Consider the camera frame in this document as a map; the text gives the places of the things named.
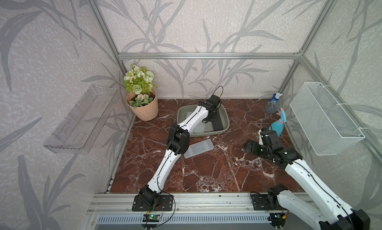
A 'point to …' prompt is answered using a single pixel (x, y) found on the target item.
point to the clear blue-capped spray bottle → (273, 106)
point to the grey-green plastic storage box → (183, 110)
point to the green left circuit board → (151, 218)
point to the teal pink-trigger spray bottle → (278, 125)
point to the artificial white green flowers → (141, 81)
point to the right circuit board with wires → (277, 219)
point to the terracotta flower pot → (145, 112)
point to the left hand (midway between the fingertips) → (213, 118)
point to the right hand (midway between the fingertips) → (250, 146)
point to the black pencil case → (217, 124)
